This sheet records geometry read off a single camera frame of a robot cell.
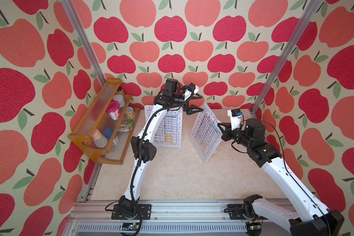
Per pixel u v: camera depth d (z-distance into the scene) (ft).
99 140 2.55
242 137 1.95
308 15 2.36
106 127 3.03
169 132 3.05
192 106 2.35
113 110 2.90
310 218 1.24
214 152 2.67
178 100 2.41
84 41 2.65
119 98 3.23
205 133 2.76
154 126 2.04
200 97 2.61
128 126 3.52
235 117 1.99
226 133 2.06
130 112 3.63
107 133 2.91
